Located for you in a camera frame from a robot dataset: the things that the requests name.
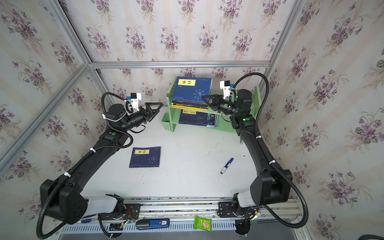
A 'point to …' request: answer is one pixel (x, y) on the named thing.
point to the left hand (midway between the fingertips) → (160, 105)
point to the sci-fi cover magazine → (212, 121)
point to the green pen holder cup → (166, 121)
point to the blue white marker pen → (226, 166)
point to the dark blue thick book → (193, 117)
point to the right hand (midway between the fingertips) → (200, 99)
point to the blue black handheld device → (146, 223)
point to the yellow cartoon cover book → (190, 107)
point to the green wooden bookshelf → (225, 122)
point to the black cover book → (178, 103)
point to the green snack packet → (203, 224)
